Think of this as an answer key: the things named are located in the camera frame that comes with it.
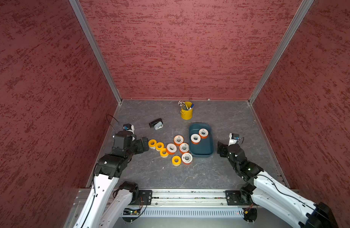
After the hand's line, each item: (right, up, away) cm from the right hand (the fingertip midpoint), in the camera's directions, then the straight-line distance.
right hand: (222, 145), depth 84 cm
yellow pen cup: (-21, +19, +20) cm, 34 cm away
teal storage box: (-9, -4, +8) cm, 13 cm away
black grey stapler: (-42, +11, +17) cm, 47 cm away
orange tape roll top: (-9, +5, +14) cm, 18 cm away
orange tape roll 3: (-32, -4, +6) cm, 32 cm away
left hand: (-48, +3, -11) cm, 49 cm away
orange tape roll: (-15, +2, +11) cm, 19 cm away
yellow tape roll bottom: (-28, -12, +1) cm, 30 cm away
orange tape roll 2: (-27, +1, +11) cm, 29 cm away
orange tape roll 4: (-23, -4, +8) cm, 25 cm away
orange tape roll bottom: (-21, -9, +3) cm, 24 cm away
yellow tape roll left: (-45, -1, +9) cm, 46 cm away
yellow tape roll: (-40, -2, +8) cm, 41 cm away
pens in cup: (-24, +25, +13) cm, 37 cm away
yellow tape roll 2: (-36, -7, +4) cm, 37 cm away
